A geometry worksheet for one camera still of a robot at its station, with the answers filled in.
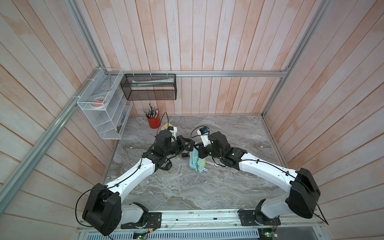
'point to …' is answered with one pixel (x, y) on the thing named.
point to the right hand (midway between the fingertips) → (194, 144)
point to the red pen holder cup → (154, 123)
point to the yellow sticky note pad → (166, 126)
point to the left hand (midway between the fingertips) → (193, 143)
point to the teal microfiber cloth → (195, 161)
